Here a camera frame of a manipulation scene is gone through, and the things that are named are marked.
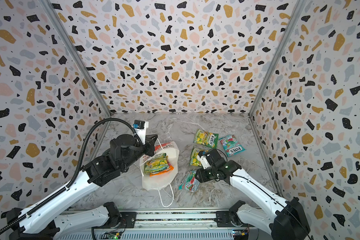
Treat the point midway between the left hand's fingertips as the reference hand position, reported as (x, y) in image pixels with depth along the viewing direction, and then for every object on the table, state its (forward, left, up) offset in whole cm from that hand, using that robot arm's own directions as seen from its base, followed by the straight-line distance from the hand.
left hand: (157, 133), depth 64 cm
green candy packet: (-1, +3, -26) cm, 26 cm away
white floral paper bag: (-11, +1, -27) cm, 29 cm away
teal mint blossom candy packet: (+15, -43, -33) cm, 56 cm away
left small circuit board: (-33, +23, -35) cm, 53 cm away
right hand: (-8, -18, -24) cm, 31 cm away
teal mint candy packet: (-12, -15, -28) cm, 34 cm away
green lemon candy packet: (+21, -29, -35) cm, 50 cm away
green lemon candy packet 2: (+3, -17, -33) cm, 37 cm away
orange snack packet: (-4, -3, -28) cm, 28 cm away
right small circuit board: (-34, -38, -36) cm, 63 cm away
